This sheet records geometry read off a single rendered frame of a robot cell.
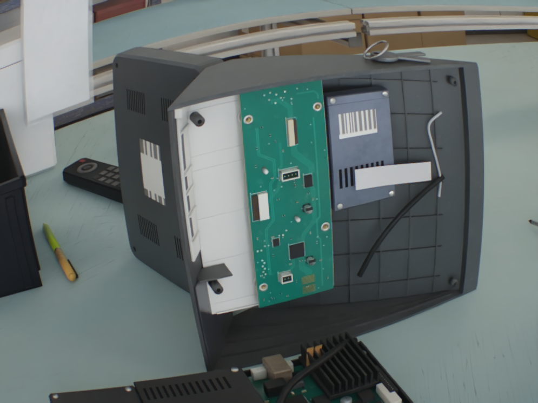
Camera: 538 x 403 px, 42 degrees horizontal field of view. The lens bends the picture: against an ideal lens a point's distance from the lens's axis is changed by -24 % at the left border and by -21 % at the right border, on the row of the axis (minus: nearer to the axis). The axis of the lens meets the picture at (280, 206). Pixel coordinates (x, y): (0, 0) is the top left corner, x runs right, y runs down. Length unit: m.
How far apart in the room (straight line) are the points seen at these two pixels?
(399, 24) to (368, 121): 1.65
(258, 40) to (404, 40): 2.48
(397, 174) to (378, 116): 0.05
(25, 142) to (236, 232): 0.51
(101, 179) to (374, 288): 0.37
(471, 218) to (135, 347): 0.29
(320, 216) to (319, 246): 0.02
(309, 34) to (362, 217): 1.48
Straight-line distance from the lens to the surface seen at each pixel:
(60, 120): 4.29
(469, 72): 0.62
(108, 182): 0.92
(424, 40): 4.56
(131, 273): 0.77
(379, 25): 2.20
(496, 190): 0.89
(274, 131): 0.56
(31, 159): 1.04
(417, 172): 0.63
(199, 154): 0.56
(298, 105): 0.56
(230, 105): 0.56
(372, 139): 0.60
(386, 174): 0.62
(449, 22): 2.36
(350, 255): 0.67
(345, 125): 0.59
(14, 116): 1.02
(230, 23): 2.05
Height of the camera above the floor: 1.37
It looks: 25 degrees down
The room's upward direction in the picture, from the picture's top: 4 degrees counter-clockwise
